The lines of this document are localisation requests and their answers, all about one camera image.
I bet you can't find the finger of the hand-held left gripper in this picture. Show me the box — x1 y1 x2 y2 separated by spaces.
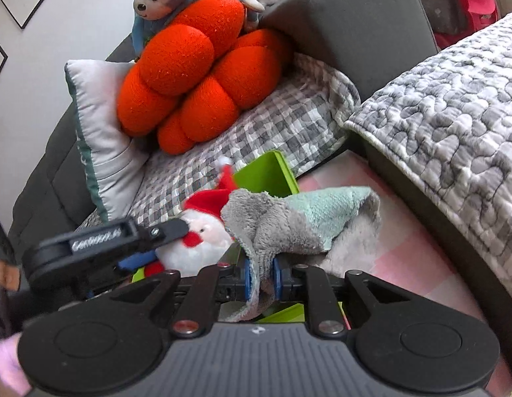
115 251 158 276
127 218 191 254

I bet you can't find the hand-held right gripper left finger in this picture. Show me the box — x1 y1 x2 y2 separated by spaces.
109 256 254 337

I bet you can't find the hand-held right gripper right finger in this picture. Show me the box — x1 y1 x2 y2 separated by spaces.
272 257 405 337

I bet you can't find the santa plush toy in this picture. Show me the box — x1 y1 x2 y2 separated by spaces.
144 158 240 278

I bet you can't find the grey and green towel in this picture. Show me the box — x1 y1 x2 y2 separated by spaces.
216 186 383 323

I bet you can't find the green plastic tray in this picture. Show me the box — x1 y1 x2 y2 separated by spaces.
132 150 351 327

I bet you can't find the green and white pillow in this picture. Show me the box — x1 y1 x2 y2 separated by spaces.
65 59 151 222

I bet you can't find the pink cloth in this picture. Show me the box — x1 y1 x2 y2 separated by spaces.
0 333 31 395

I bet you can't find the pink checked tablecloth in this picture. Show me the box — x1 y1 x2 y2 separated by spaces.
297 149 512 397

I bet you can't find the grey checked blanket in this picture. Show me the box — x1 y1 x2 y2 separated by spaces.
74 52 362 236

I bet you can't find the orange pumpkin cushion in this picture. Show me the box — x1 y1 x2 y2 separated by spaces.
116 0 294 155

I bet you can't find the grey quilted blanket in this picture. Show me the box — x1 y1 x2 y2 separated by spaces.
343 10 512 298

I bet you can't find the grey sofa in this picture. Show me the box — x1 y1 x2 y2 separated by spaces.
8 0 441 257

